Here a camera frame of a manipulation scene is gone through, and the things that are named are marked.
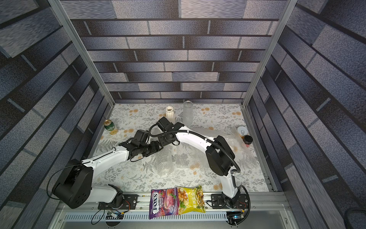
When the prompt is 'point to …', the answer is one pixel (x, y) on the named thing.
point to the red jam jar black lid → (247, 140)
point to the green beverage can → (108, 125)
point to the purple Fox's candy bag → (163, 202)
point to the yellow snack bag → (190, 199)
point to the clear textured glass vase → (188, 113)
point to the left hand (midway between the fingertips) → (160, 148)
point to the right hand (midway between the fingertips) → (162, 140)
